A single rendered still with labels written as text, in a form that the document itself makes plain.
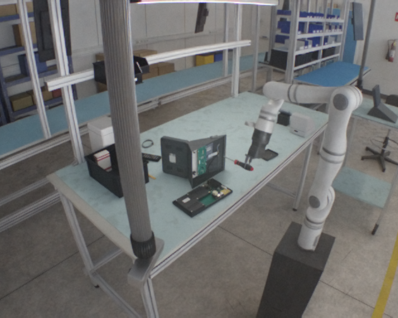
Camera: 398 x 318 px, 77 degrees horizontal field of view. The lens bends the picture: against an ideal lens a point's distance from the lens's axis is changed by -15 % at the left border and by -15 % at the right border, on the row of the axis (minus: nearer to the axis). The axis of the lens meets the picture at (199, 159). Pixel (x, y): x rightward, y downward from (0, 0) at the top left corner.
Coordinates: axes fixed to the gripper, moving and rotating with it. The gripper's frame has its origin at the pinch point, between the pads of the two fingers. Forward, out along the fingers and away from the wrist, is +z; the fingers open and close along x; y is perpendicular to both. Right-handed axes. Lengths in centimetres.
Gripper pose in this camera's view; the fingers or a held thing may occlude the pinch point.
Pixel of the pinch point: (246, 168)
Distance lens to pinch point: 125.4
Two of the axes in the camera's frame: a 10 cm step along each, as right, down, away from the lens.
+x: 6.5, -0.2, 7.6
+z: -2.6, 9.4, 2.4
